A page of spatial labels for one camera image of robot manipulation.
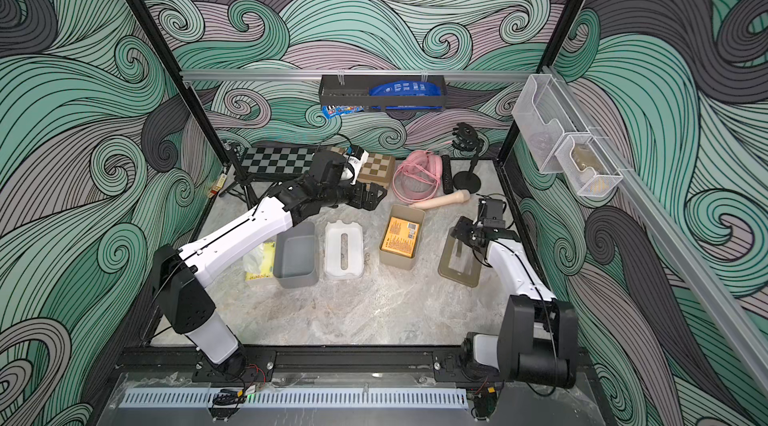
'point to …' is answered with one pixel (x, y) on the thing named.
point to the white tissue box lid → (333, 232)
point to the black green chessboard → (278, 160)
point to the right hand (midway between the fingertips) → (469, 233)
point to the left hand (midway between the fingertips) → (373, 183)
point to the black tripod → (252, 185)
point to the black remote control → (447, 179)
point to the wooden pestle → (461, 196)
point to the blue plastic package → (405, 88)
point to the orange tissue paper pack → (400, 236)
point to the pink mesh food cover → (418, 177)
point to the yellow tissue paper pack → (260, 263)
